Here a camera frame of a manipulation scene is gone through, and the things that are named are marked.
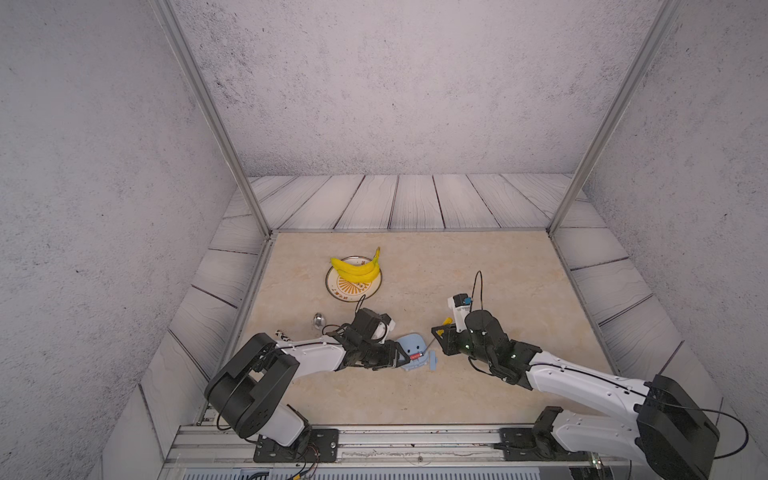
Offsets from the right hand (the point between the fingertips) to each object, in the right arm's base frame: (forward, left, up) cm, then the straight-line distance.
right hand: (434, 332), depth 81 cm
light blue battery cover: (-3, 0, -11) cm, 12 cm away
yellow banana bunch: (+25, +23, -6) cm, 34 cm away
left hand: (-5, +7, -9) cm, 12 cm away
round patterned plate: (+20, +26, -10) cm, 34 cm away
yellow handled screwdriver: (+1, -3, +5) cm, 5 cm away
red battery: (-3, +5, -8) cm, 10 cm away
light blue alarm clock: (0, +5, -8) cm, 10 cm away
